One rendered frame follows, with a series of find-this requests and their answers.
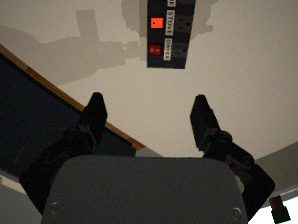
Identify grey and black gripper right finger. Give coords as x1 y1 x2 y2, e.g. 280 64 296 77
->
190 95 275 223

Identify black power strip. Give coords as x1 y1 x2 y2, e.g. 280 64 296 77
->
147 0 196 69

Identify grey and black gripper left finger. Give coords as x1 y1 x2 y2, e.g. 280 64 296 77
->
19 92 108 216

